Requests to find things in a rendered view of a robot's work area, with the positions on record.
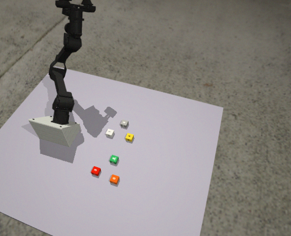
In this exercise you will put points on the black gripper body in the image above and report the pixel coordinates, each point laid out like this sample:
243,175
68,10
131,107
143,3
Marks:
75,12

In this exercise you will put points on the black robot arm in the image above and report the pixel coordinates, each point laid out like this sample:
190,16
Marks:
64,103

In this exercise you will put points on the yellow block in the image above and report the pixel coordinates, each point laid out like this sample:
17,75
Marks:
129,137

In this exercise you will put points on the orange block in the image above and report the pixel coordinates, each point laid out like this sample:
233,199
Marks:
114,179

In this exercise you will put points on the red block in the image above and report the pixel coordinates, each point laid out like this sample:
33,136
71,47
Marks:
95,171

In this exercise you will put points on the green block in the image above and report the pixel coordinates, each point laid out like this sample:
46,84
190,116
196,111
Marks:
113,159

